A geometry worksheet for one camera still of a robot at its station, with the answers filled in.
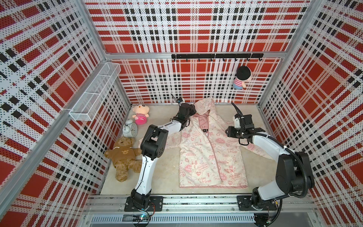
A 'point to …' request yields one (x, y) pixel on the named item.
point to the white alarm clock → (130, 129)
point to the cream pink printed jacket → (211, 155)
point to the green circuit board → (142, 217)
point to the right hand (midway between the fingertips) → (230, 131)
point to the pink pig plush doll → (141, 111)
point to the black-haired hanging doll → (244, 74)
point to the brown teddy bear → (123, 156)
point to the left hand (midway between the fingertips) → (195, 105)
